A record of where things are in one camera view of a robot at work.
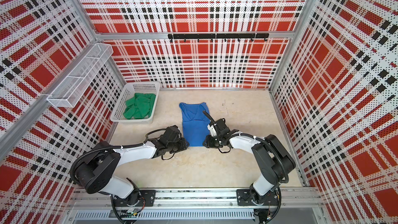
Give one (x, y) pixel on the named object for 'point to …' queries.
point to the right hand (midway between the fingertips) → (205, 145)
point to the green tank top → (140, 106)
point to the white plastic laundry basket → (128, 92)
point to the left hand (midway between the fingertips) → (187, 147)
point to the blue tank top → (196, 123)
